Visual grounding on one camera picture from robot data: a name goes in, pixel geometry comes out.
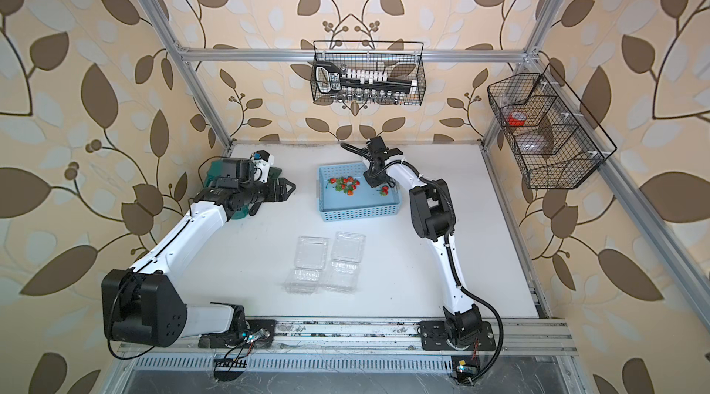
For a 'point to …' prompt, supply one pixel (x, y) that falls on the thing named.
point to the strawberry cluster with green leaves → (348, 185)
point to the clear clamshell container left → (310, 259)
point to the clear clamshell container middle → (342, 272)
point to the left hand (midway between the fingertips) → (280, 183)
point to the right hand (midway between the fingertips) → (377, 177)
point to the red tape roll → (517, 118)
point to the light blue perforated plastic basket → (344, 193)
